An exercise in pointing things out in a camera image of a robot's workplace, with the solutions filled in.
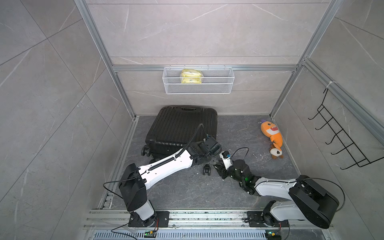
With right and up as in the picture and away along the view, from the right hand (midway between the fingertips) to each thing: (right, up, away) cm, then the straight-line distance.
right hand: (217, 162), depth 86 cm
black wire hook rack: (+54, +18, -19) cm, 60 cm away
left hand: (-3, +6, -8) cm, 10 cm away
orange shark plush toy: (+40, +19, +15) cm, 46 cm away
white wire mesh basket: (+1, +53, +14) cm, 55 cm away
